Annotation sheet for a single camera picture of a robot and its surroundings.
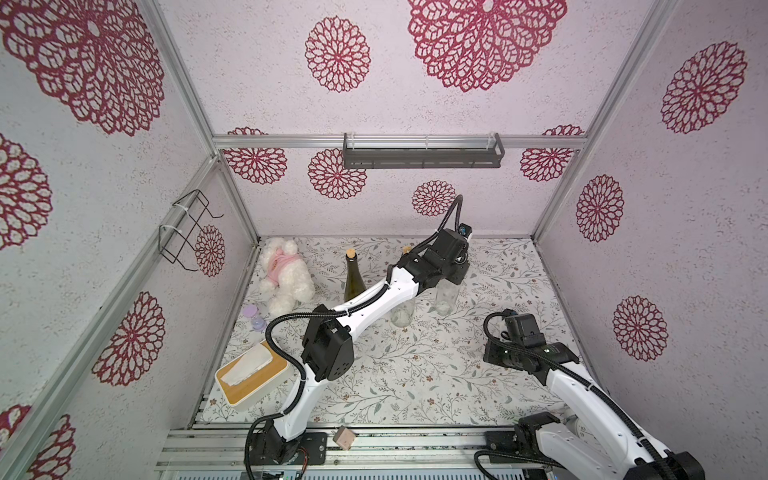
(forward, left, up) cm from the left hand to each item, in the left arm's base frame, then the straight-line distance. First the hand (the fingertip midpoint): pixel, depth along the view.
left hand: (457, 261), depth 84 cm
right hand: (-19, -7, -14) cm, 25 cm away
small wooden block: (-41, +31, -19) cm, 55 cm away
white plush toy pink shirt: (+5, +54, -15) cm, 56 cm away
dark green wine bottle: (-9, +29, +1) cm, 30 cm away
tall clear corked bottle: (-6, +14, -21) cm, 26 cm away
